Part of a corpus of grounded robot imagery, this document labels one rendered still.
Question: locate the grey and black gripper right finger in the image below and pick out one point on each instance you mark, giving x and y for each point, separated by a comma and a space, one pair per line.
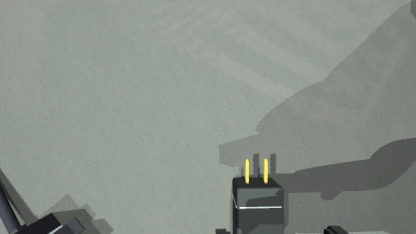
335, 230

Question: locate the black charger with two brass prongs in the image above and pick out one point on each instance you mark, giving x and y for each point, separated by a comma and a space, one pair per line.
258, 204

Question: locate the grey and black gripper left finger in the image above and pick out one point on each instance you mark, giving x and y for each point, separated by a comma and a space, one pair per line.
222, 231

